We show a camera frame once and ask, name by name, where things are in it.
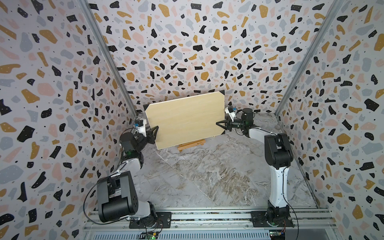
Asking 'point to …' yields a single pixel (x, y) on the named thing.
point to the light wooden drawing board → (186, 120)
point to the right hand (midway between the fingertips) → (218, 122)
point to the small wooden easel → (191, 144)
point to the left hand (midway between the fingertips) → (157, 127)
